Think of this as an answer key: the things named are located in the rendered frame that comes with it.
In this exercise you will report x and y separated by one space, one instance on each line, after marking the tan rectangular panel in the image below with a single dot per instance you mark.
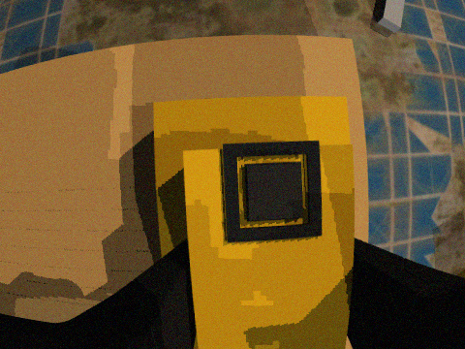
78 214

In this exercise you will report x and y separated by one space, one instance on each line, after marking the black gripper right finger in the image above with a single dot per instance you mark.
399 304

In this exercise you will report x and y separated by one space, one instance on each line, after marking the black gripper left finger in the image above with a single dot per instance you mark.
154 311

